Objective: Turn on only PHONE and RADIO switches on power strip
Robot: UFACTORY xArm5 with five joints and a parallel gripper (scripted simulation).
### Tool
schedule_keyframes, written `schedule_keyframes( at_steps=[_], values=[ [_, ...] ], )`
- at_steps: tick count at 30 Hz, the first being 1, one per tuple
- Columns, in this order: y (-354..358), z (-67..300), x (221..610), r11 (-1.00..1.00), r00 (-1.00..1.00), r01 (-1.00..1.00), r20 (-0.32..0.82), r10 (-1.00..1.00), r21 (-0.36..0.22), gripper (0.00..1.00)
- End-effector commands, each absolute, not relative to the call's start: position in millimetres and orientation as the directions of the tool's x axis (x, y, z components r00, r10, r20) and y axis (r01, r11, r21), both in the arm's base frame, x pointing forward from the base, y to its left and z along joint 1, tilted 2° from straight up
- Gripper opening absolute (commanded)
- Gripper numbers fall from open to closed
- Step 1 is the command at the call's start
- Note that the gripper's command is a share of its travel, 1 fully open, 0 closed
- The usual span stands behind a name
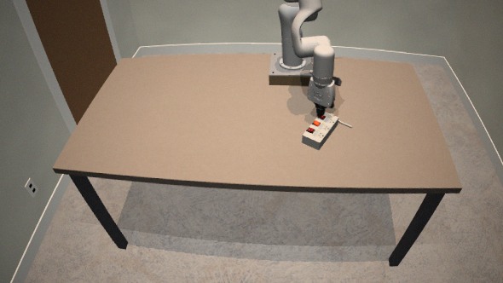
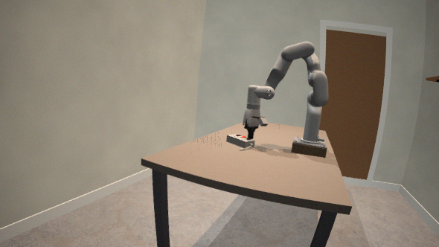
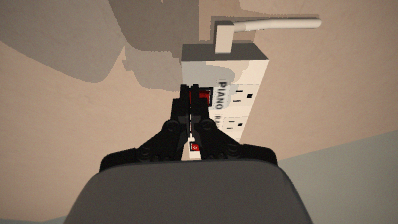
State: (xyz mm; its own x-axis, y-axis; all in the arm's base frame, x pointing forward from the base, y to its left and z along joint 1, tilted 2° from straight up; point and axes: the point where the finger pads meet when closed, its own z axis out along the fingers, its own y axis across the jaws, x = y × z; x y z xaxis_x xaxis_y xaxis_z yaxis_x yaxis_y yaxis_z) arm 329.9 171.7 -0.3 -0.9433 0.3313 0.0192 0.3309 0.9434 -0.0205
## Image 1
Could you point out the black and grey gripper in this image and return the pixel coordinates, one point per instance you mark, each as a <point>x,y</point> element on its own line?
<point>321,95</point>

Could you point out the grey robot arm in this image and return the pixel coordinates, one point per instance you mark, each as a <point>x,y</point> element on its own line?
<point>296,48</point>

